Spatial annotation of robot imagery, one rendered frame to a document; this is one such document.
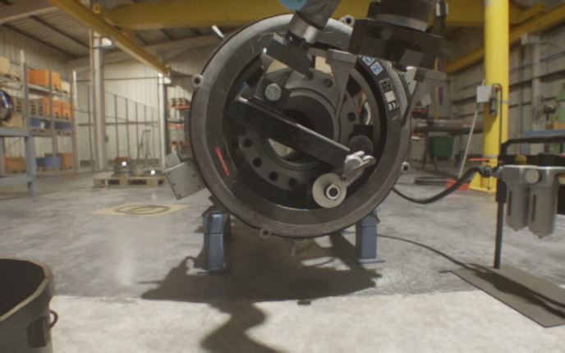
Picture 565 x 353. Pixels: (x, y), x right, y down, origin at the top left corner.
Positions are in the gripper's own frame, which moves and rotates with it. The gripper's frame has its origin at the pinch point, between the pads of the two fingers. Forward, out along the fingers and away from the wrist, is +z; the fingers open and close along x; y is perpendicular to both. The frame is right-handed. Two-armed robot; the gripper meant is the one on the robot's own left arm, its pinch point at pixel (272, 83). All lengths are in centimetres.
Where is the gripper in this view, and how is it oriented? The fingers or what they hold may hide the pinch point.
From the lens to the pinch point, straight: 93.5
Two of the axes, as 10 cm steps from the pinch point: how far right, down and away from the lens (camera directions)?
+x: -8.7, -3.8, -3.2
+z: -4.9, 6.1, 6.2
